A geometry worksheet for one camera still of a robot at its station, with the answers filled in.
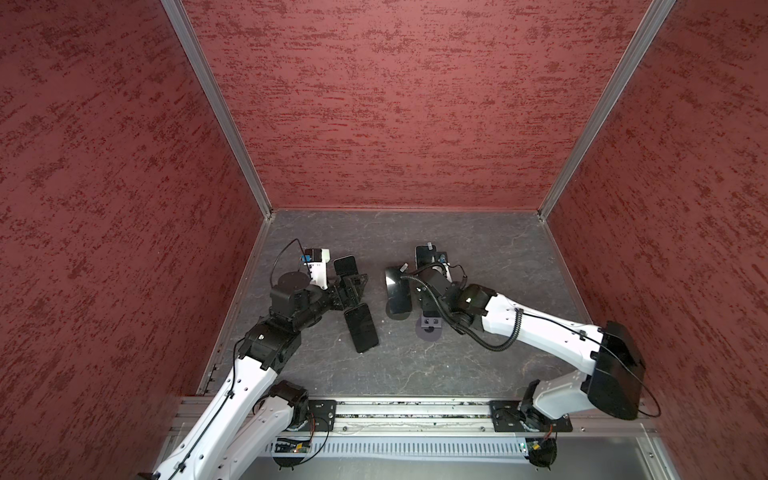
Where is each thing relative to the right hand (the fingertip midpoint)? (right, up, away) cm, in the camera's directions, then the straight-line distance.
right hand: (431, 295), depth 81 cm
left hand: (-20, +5, -9) cm, 23 cm away
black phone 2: (-19, -7, -6) cm, 21 cm away
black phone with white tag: (0, +11, +10) cm, 15 cm away
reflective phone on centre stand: (-9, 0, +8) cm, 12 cm away
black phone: (-26, +7, +11) cm, 29 cm away
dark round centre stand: (-9, -7, +6) cm, 13 cm away
